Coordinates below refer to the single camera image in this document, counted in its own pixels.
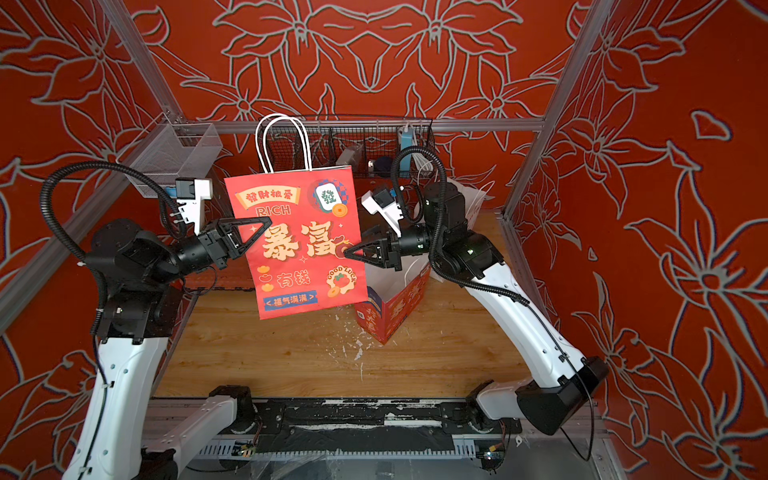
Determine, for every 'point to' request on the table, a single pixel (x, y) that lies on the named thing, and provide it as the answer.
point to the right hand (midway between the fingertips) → (344, 254)
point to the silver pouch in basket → (353, 157)
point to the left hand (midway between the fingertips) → (268, 223)
